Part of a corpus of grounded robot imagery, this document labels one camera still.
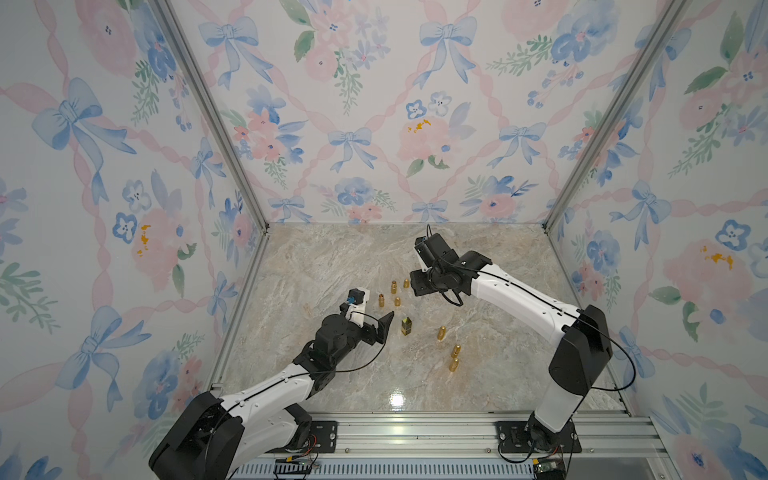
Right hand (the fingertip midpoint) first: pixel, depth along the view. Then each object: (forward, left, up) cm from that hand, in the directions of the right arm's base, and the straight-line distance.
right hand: (419, 280), depth 85 cm
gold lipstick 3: (-10, -7, -13) cm, 18 cm away
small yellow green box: (-7, +3, -15) cm, 17 cm away
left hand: (-8, +11, -1) cm, 13 cm away
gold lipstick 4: (-20, -9, -13) cm, 25 cm away
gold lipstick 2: (+1, +11, -13) cm, 17 cm away
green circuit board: (-41, -30, -20) cm, 55 cm away
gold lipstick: (+6, +7, -14) cm, 17 cm away
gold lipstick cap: (+2, +6, -14) cm, 16 cm away
